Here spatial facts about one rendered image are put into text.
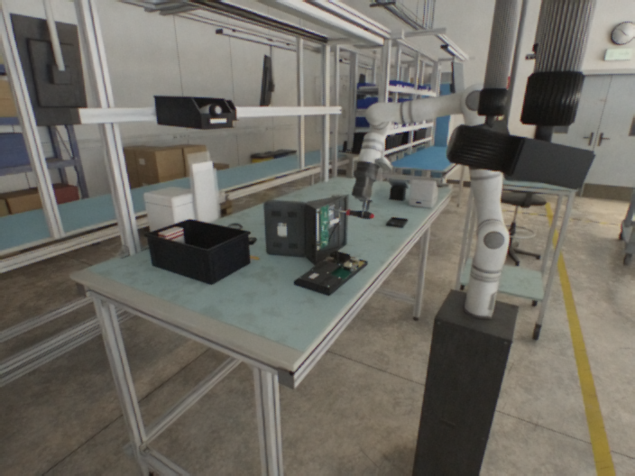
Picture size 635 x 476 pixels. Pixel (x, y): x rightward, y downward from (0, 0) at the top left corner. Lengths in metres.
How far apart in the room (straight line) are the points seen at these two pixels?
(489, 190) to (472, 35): 6.68
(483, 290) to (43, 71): 2.47
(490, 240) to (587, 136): 6.61
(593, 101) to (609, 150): 0.87
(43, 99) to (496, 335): 2.53
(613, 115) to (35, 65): 7.57
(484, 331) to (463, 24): 6.96
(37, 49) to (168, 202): 1.44
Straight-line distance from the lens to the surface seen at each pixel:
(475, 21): 7.81
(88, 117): 1.33
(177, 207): 1.40
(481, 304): 1.31
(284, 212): 1.26
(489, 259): 1.24
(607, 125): 7.78
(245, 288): 1.11
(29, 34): 2.63
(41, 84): 2.61
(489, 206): 1.25
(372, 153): 1.21
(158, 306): 1.10
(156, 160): 4.54
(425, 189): 1.99
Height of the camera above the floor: 1.52
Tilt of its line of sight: 21 degrees down
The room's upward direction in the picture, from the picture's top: straight up
